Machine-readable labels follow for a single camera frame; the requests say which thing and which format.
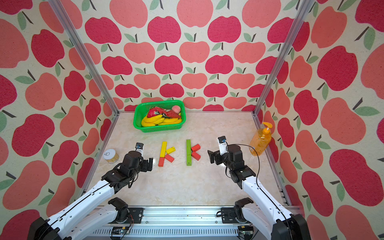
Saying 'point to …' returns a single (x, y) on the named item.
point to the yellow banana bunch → (158, 119)
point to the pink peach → (176, 109)
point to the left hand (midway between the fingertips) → (146, 159)
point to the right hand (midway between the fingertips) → (217, 150)
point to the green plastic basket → (141, 109)
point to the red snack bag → (155, 111)
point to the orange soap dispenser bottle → (260, 140)
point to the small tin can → (111, 156)
